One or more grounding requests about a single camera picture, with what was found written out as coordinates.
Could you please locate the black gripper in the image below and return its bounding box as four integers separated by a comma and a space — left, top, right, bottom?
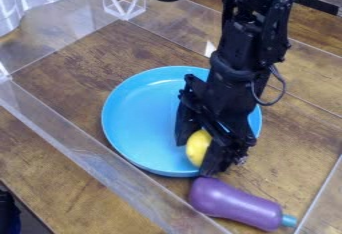
175, 52, 270, 177

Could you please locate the yellow toy lemon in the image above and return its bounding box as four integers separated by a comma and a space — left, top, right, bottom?
186, 129, 212, 167

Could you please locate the blue round plastic tray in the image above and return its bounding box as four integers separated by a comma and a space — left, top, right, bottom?
100, 65, 263, 178

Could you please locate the purple toy eggplant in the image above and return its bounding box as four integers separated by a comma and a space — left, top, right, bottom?
188, 177, 297, 232

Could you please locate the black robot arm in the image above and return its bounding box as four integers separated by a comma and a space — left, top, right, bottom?
175, 0, 294, 176

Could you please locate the clear acrylic front wall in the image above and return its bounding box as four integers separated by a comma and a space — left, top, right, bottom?
0, 79, 231, 234

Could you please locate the clear acrylic right wall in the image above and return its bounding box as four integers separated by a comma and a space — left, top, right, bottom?
294, 155, 342, 234

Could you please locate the clear acrylic corner bracket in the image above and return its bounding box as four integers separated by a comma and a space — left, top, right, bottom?
102, 0, 146, 21

